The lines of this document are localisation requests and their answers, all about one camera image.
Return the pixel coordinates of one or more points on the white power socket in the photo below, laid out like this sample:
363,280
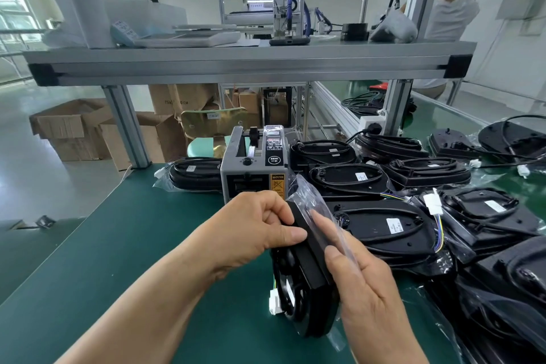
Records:
373,127

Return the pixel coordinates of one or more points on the person's left forearm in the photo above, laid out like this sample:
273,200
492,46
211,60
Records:
136,312

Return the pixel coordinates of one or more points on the grey metal shelf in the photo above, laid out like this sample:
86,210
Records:
247,62

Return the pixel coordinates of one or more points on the grey barcode scanner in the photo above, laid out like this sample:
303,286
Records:
394,27

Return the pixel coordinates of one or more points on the metal floor bracket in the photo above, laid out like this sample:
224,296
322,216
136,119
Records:
41,221

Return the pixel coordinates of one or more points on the open cardboard box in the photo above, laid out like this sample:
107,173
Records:
66,131
158,142

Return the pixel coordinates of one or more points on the unbagged black lamps with cables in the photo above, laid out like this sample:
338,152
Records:
508,139

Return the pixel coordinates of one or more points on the black phone on shelf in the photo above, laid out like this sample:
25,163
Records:
290,41

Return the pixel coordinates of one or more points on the person's right hand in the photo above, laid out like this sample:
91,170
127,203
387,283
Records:
367,291

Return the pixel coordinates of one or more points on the white box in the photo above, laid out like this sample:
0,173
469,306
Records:
153,16

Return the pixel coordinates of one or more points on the person's right forearm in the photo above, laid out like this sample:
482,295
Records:
397,349

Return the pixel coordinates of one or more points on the white flat scale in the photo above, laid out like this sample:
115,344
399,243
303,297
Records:
189,38

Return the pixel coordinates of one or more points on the group of bagged black lamps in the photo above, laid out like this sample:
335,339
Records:
409,223

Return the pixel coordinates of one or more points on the person's left hand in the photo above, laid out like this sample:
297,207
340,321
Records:
243,231

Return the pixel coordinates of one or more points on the green round stool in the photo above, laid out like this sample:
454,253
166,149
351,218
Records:
203,148

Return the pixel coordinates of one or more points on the bagged black lamp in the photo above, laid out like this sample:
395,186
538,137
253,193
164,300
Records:
309,193

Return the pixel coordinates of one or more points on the white handset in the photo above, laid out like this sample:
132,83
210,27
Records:
125,33

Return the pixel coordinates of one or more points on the window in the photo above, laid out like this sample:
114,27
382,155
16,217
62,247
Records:
17,22

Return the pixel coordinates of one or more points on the grey tape dispenser machine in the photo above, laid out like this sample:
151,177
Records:
247,167

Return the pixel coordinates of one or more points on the black cup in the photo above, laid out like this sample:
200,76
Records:
355,32

